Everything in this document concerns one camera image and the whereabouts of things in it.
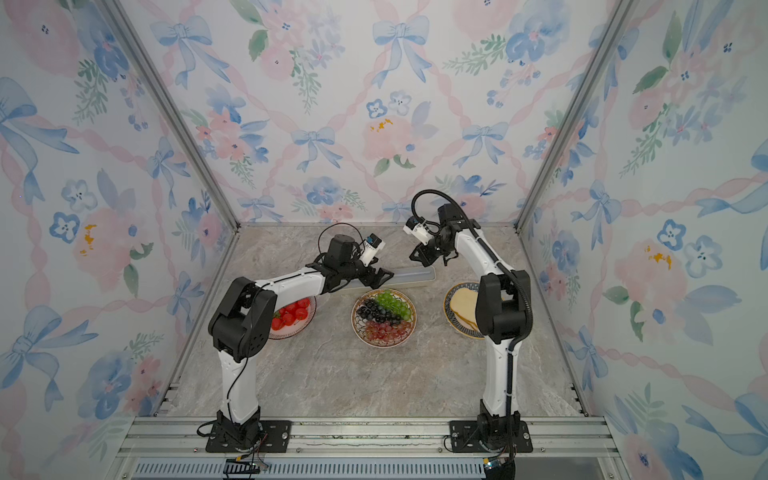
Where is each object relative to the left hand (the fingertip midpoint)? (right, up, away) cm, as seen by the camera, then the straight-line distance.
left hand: (386, 264), depth 95 cm
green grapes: (0, -12, 0) cm, 12 cm away
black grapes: (-4, -14, -2) cm, 15 cm away
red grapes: (0, -19, -7) cm, 20 cm away
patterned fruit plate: (-8, -18, -3) cm, 20 cm away
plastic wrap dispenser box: (+6, -4, +5) cm, 9 cm away
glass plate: (-27, -18, -5) cm, 33 cm away
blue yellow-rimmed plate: (+21, -17, -2) cm, 27 cm away
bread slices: (+25, -13, 0) cm, 28 cm away
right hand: (+10, +3, +2) cm, 11 cm away
